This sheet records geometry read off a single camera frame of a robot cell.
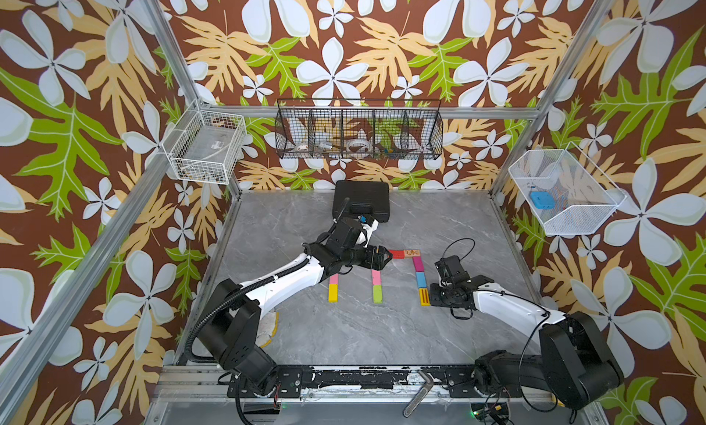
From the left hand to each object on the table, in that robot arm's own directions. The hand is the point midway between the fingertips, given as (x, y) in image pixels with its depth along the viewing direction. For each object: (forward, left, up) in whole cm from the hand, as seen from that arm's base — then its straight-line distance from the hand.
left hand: (384, 250), depth 82 cm
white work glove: (-18, +36, -17) cm, 43 cm away
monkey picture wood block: (+9, -12, -16) cm, 22 cm away
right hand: (-7, -17, -16) cm, 25 cm away
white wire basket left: (+28, +57, +17) cm, 66 cm away
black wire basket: (+43, +8, +14) cm, 46 cm away
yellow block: (-6, +16, -17) cm, 24 cm away
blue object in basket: (+13, -48, +10) cm, 51 cm away
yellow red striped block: (-9, -14, -16) cm, 23 cm away
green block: (-7, +1, -16) cm, 17 cm away
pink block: (-1, +1, -16) cm, 16 cm away
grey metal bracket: (-35, -9, -15) cm, 39 cm away
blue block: (-2, -14, -16) cm, 21 cm away
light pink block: (-2, +16, -16) cm, 22 cm away
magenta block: (+5, -14, -17) cm, 23 cm away
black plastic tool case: (+36, +4, -15) cm, 39 cm away
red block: (+8, -7, -15) cm, 19 cm away
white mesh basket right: (+14, -56, +11) cm, 58 cm away
